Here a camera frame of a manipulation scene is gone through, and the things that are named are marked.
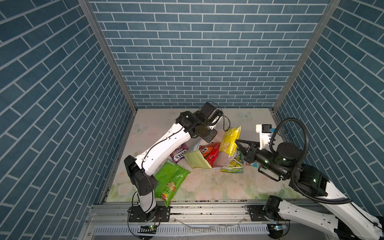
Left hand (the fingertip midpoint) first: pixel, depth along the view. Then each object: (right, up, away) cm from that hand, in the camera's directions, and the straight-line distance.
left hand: (210, 133), depth 74 cm
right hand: (+8, -1, -16) cm, 18 cm away
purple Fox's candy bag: (-19, -15, +19) cm, 31 cm away
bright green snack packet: (-22, -25, +9) cm, 35 cm away
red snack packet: (+1, -12, +2) cm, 12 cm away
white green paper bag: (-6, -13, -1) cm, 15 cm away
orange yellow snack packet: (-2, -11, +9) cm, 14 cm away
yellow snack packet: (+6, -4, -13) cm, 15 cm away
